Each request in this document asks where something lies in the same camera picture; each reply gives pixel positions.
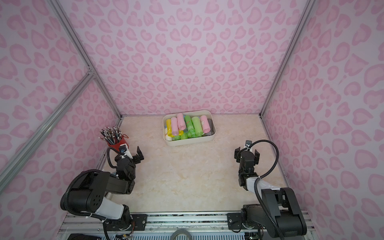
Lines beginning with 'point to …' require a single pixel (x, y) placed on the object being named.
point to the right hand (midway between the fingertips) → (247, 147)
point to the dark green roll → (177, 137)
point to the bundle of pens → (112, 134)
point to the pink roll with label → (205, 124)
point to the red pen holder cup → (116, 146)
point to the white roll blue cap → (167, 137)
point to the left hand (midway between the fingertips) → (134, 147)
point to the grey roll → (212, 128)
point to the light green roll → (197, 125)
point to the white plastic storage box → (209, 113)
